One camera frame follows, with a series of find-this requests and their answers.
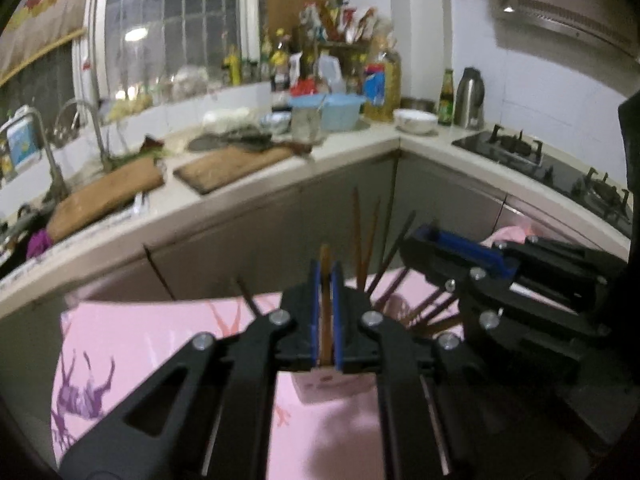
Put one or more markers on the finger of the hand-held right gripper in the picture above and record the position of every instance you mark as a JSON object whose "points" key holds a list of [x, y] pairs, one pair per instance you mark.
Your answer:
{"points": [[465, 252], [525, 325]]}

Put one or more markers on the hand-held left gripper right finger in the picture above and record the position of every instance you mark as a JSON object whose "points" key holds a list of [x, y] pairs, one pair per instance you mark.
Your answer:
{"points": [[337, 310]]}

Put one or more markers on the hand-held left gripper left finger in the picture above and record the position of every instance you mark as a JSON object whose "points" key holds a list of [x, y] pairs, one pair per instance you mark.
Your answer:
{"points": [[315, 310]]}

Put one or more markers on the wooden chopstick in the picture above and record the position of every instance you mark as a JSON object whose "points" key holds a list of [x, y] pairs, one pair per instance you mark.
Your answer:
{"points": [[372, 245], [326, 300]]}

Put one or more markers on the bundle of wooden chopsticks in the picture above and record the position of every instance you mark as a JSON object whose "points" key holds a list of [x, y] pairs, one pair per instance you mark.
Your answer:
{"points": [[400, 245]]}

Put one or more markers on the kitchen counter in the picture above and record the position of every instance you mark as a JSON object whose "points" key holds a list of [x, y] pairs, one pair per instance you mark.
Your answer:
{"points": [[250, 230]]}

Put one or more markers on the black gas stove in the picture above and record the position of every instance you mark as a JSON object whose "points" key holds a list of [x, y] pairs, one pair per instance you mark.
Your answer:
{"points": [[555, 170]]}

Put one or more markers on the white bowl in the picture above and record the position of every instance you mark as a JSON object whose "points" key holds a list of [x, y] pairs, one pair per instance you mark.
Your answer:
{"points": [[415, 122]]}

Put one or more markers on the green glass bottle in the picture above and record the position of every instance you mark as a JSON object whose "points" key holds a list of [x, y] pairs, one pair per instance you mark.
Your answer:
{"points": [[446, 102]]}

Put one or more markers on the steel kettle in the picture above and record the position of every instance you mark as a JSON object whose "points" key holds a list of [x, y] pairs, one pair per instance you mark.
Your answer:
{"points": [[470, 97]]}

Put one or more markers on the wooden cutting board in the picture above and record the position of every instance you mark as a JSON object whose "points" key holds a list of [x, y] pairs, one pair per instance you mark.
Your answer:
{"points": [[105, 195], [230, 170]]}

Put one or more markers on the yellow cooking oil bottle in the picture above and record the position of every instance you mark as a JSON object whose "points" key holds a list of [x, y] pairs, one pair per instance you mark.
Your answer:
{"points": [[382, 90]]}

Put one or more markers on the glass jar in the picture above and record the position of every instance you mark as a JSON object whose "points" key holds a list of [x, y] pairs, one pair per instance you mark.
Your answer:
{"points": [[306, 127]]}

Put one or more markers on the blue plastic basin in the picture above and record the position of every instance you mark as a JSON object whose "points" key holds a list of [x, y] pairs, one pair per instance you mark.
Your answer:
{"points": [[340, 112]]}

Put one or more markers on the kitchen cleaver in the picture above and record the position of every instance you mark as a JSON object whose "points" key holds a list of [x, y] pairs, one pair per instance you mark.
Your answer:
{"points": [[230, 142]]}

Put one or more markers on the printed pink tablecloth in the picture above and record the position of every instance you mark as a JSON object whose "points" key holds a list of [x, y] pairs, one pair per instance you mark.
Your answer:
{"points": [[125, 340]]}

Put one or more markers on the white plastic bag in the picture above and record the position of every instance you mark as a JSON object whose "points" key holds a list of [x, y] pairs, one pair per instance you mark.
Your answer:
{"points": [[225, 119]]}

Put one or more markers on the white plastic jug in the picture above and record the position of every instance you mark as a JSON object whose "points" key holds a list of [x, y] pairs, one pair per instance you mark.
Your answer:
{"points": [[330, 77]]}

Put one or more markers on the row of sauce bottles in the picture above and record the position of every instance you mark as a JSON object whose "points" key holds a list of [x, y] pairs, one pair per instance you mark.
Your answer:
{"points": [[280, 65]]}

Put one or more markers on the clear plastic bag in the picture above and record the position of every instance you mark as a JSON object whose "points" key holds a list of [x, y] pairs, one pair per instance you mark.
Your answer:
{"points": [[190, 84]]}

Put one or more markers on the rack of seasoning packets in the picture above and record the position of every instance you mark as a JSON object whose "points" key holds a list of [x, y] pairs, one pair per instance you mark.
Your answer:
{"points": [[345, 20]]}

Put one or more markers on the steel range hood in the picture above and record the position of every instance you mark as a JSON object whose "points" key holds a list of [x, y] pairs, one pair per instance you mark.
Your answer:
{"points": [[565, 5]]}

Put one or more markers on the curved steel faucet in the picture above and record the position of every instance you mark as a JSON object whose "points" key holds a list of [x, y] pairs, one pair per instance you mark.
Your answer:
{"points": [[97, 130]]}

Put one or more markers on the purple cloth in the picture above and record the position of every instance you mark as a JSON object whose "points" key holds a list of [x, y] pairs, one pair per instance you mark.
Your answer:
{"points": [[40, 244]]}

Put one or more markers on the angular steel faucet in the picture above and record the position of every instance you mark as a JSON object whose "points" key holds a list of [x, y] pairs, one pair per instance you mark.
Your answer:
{"points": [[50, 160]]}

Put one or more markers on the barred window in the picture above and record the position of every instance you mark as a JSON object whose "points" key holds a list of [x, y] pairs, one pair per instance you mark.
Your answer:
{"points": [[170, 20]]}

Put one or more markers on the blue label detergent jug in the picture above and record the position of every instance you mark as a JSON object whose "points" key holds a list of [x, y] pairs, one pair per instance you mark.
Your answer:
{"points": [[20, 142]]}

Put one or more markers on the fruit print roller blind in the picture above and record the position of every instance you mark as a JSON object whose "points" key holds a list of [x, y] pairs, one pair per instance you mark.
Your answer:
{"points": [[40, 15]]}

